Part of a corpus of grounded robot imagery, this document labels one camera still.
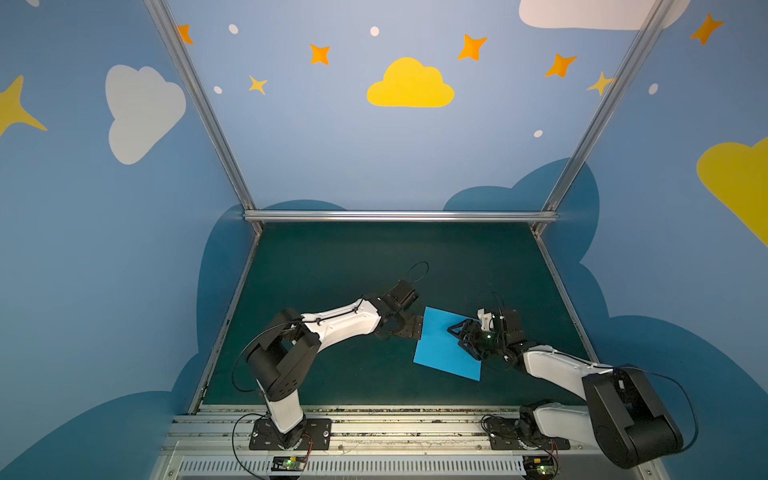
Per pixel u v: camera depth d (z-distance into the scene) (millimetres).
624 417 425
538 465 718
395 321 662
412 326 801
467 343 794
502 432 749
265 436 729
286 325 473
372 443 735
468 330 808
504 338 705
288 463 717
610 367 485
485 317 865
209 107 860
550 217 1163
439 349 970
